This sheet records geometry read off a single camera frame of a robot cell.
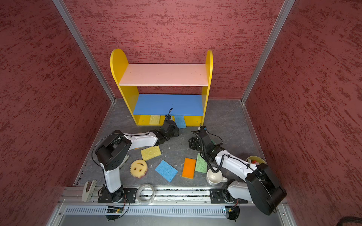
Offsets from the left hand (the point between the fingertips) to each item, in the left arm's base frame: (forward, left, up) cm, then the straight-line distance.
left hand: (177, 131), depth 96 cm
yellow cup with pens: (-24, -44, +10) cm, 51 cm away
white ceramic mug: (-29, -23, -4) cm, 38 cm away
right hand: (-10, -10, +2) cm, 14 cm away
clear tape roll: (-37, +16, -6) cm, 41 cm away
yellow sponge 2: (-14, +17, -4) cm, 22 cm away
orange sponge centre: (-24, -8, -4) cm, 26 cm away
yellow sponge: (+11, +18, -2) cm, 21 cm away
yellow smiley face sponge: (-25, +22, -2) cm, 33 cm away
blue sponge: (+9, -2, 0) cm, 9 cm away
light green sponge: (-22, -16, -3) cm, 28 cm away
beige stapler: (-36, +46, -2) cm, 58 cm away
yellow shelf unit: (+38, +22, +3) cm, 43 cm away
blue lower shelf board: (+14, +11, +12) cm, 21 cm away
